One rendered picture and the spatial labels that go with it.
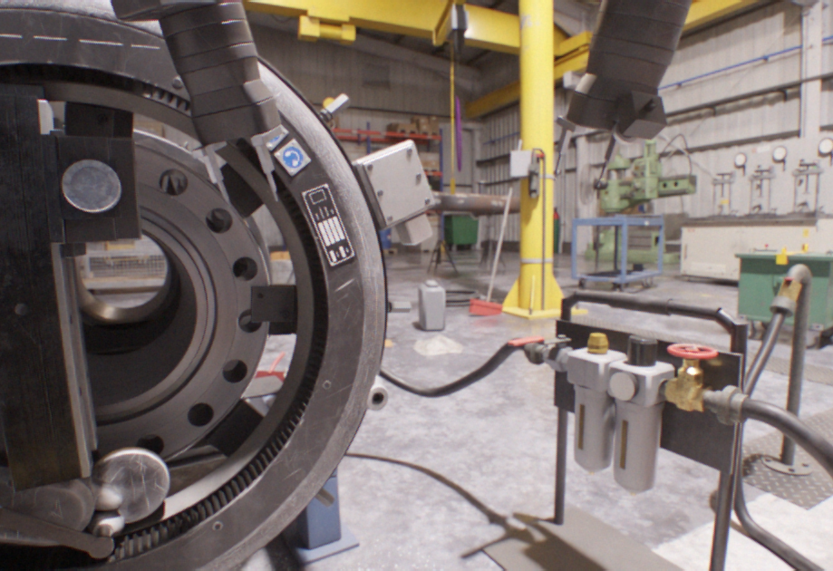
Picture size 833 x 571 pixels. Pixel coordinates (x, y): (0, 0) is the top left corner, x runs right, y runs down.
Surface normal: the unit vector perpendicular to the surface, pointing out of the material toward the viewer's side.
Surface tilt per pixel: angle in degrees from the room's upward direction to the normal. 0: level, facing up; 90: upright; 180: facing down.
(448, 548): 0
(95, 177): 90
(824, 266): 90
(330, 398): 90
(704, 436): 90
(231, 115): 113
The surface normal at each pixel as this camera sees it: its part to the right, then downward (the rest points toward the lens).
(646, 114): 0.18, -0.31
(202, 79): -0.07, 0.62
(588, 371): -0.86, 0.07
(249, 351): 0.51, 0.09
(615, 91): 0.11, 0.45
